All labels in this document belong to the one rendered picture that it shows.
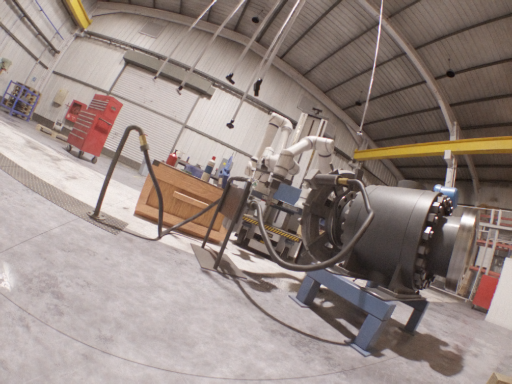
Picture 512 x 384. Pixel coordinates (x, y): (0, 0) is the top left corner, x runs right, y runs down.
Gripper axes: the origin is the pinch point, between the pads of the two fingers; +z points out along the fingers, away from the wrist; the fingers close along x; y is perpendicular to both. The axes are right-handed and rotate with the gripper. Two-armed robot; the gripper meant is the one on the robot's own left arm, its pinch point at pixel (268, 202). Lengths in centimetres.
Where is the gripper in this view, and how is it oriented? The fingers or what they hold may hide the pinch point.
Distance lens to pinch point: 128.0
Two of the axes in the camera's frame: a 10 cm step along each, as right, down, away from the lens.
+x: -0.3, -0.9, -10.0
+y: -9.2, -3.8, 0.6
